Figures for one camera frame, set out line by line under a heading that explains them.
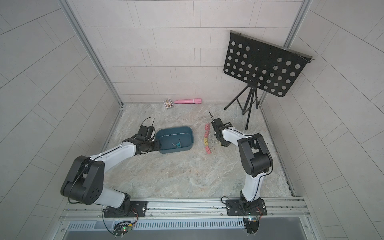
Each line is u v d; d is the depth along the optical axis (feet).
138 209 2.32
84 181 1.39
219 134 2.32
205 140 3.14
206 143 3.07
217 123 2.55
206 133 3.25
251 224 2.26
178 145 2.92
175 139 3.11
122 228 2.15
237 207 2.33
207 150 2.99
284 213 2.31
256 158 1.60
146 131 2.32
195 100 3.79
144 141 2.28
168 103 3.79
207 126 3.34
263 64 2.47
